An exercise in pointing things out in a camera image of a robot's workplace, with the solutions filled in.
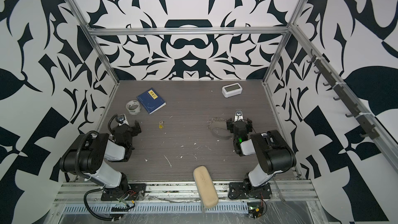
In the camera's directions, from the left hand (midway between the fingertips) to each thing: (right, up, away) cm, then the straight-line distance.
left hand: (126, 121), depth 92 cm
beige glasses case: (+45, -28, -19) cm, 57 cm away
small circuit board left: (+4, -38, -19) cm, 43 cm away
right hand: (+67, +2, +2) cm, 68 cm away
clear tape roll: (-1, +7, +12) cm, 14 cm away
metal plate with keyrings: (+55, -5, +5) cm, 55 cm away
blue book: (+9, +11, +17) cm, 22 cm away
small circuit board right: (+68, -37, -20) cm, 80 cm away
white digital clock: (+65, +19, +17) cm, 70 cm away
